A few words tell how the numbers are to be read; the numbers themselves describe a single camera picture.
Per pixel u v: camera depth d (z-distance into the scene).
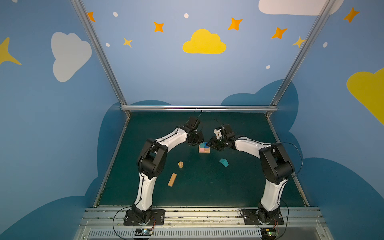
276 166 0.51
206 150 0.98
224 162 0.93
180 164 0.91
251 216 0.74
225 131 0.79
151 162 0.54
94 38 0.79
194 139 0.84
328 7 0.69
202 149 0.98
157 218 0.74
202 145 0.96
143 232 0.70
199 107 0.86
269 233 0.71
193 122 0.79
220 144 0.85
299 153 0.91
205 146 0.97
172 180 0.86
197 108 0.84
